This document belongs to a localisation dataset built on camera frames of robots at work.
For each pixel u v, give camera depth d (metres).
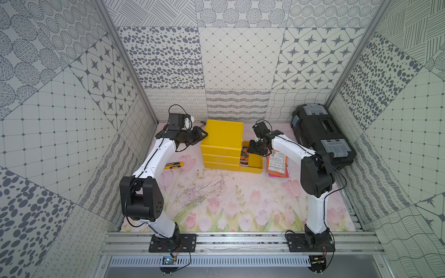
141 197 0.45
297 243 0.73
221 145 0.78
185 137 0.71
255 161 0.95
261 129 0.78
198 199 0.86
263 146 0.74
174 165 0.98
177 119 0.68
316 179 0.53
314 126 0.97
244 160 1.01
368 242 0.76
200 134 0.78
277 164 0.98
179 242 0.72
